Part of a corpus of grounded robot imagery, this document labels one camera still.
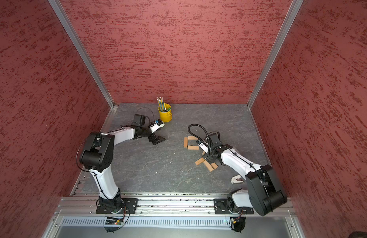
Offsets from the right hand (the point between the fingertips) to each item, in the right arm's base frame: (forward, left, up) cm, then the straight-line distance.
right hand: (211, 153), depth 90 cm
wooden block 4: (-4, +7, -2) cm, 9 cm away
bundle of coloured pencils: (+34, +33, +12) cm, 49 cm away
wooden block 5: (-7, -1, -2) cm, 8 cm away
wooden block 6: (-7, +2, -2) cm, 8 cm away
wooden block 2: (+13, +11, -2) cm, 17 cm away
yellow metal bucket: (+28, +30, +4) cm, 41 cm away
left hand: (+13, +33, +2) cm, 35 cm away
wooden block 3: (+5, +11, -2) cm, 13 cm away
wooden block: (+9, +16, -1) cm, 19 cm away
